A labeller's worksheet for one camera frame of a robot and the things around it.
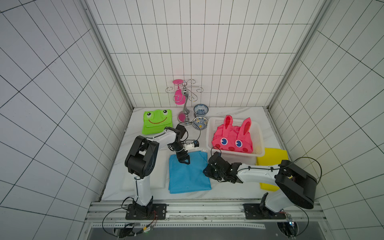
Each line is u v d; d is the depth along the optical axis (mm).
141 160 509
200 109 1175
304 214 671
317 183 454
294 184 434
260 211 633
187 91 918
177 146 794
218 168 670
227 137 994
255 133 966
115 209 648
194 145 833
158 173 854
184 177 821
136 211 671
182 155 807
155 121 1102
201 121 1095
